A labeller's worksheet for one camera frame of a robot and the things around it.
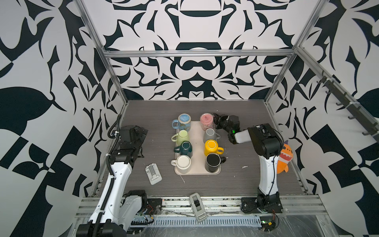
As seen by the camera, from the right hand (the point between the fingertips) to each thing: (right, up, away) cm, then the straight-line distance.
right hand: (213, 111), depth 98 cm
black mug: (-3, -27, -18) cm, 33 cm away
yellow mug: (-3, -20, -13) cm, 24 cm away
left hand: (-41, -10, -20) cm, 47 cm away
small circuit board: (+22, -54, -27) cm, 64 cm away
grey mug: (-3, -14, -9) cm, 17 cm away
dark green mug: (-18, -21, -15) cm, 31 cm away
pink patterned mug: (-5, -6, -4) cm, 9 cm away
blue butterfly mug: (-19, -7, -5) cm, 21 cm away
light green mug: (-20, -15, -9) cm, 27 cm away
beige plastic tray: (-10, -29, -8) cm, 31 cm away
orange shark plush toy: (+38, -25, -15) cm, 48 cm away
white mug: (-19, -28, -17) cm, 38 cm away
